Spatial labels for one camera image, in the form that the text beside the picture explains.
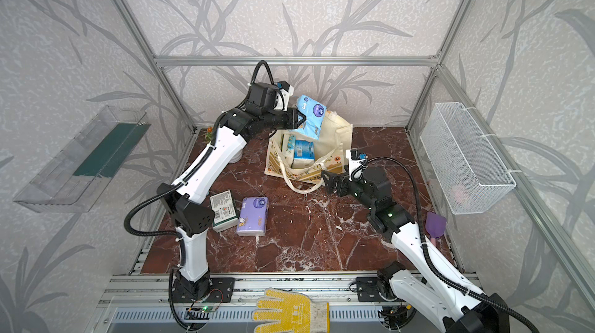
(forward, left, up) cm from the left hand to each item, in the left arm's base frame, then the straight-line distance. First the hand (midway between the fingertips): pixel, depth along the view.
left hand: (305, 118), depth 76 cm
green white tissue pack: (+2, +7, -18) cm, 20 cm away
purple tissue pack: (-22, +19, -30) cm, 42 cm away
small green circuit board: (-49, +30, -35) cm, 67 cm away
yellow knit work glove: (-51, +3, -34) cm, 61 cm away
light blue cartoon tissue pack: (+3, -3, 0) cm, 4 cm away
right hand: (-14, -9, -9) cm, 19 cm away
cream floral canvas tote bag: (-1, -11, -7) cm, 13 cm away
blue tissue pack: (+1, +1, -21) cm, 21 cm away
